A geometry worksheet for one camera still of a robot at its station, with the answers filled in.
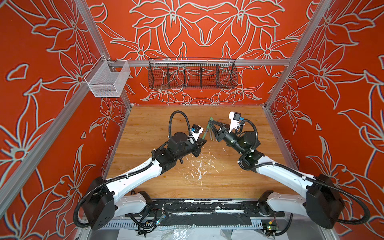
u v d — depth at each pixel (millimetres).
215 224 698
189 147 609
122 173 463
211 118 670
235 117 610
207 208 742
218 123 657
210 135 658
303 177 440
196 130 621
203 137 706
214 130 657
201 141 697
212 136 664
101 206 392
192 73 976
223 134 611
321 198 401
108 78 944
